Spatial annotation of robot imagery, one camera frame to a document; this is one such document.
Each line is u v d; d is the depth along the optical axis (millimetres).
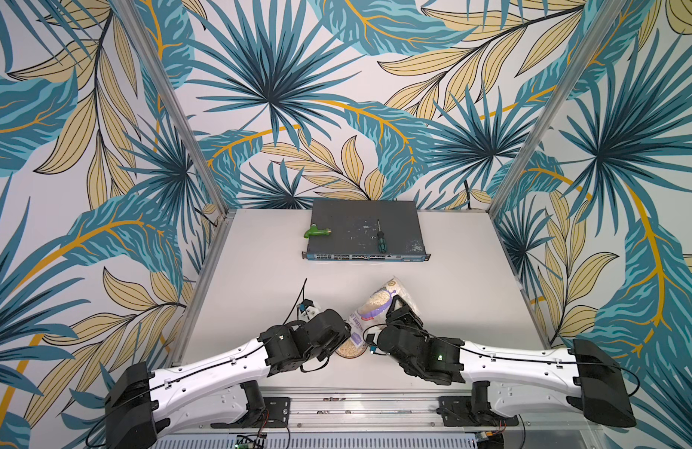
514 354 490
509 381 479
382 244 1010
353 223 1101
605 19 695
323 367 631
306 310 701
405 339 556
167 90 819
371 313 734
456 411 736
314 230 1061
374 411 748
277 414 727
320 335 553
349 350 804
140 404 396
